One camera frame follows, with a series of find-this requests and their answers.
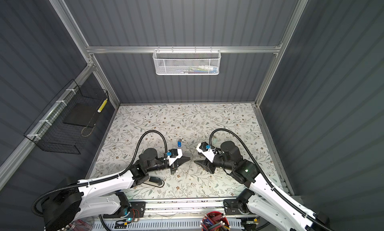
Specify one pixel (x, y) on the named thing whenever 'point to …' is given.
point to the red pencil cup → (214, 221)
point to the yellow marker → (102, 105)
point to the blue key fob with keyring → (179, 143)
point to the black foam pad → (80, 114)
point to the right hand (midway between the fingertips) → (199, 157)
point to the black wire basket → (49, 132)
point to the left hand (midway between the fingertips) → (190, 157)
